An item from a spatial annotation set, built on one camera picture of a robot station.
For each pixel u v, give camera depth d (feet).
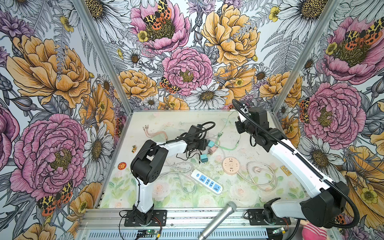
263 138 1.77
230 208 2.44
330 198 1.28
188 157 3.07
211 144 3.26
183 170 2.97
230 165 2.93
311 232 2.17
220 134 3.54
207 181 2.73
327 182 1.34
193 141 2.54
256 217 2.42
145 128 3.65
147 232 2.33
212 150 3.12
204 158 3.09
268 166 2.99
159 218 2.44
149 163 1.69
